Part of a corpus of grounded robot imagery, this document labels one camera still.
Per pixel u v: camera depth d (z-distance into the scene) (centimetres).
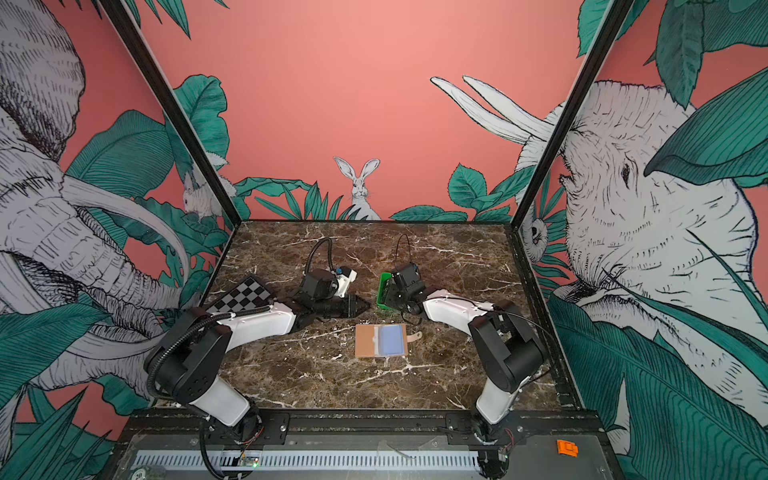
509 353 47
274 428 74
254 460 70
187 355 45
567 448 70
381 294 99
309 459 70
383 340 88
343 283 81
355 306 81
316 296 72
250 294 95
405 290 72
